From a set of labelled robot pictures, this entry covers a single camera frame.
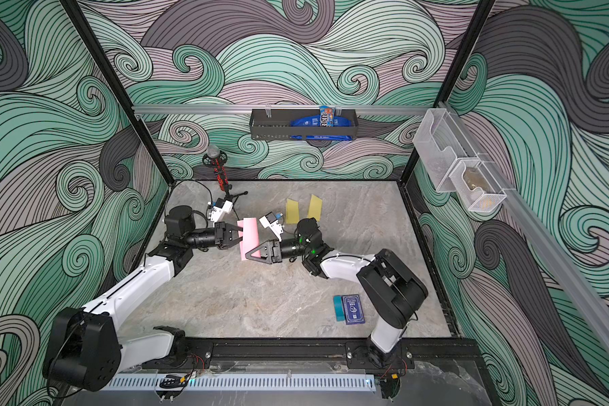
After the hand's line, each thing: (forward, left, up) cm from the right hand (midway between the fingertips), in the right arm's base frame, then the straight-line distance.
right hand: (248, 255), depth 72 cm
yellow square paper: (+35, -22, -21) cm, 46 cm away
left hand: (+5, -1, +4) cm, 6 cm away
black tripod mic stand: (+36, +14, -8) cm, 39 cm away
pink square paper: (+3, -1, +6) cm, 7 cm away
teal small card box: (-8, -28, -22) cm, 37 cm away
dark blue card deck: (-9, -32, -20) cm, 39 cm away
